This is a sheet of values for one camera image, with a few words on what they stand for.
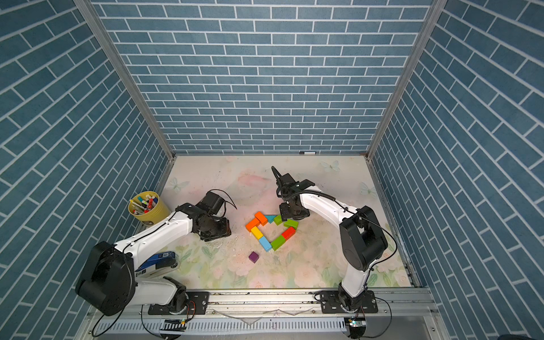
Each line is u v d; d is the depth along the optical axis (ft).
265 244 2.83
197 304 2.40
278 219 3.05
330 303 2.42
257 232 2.93
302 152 4.06
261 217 3.08
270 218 3.06
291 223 3.01
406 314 2.52
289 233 2.92
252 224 3.05
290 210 2.50
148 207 2.90
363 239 1.54
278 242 2.88
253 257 2.71
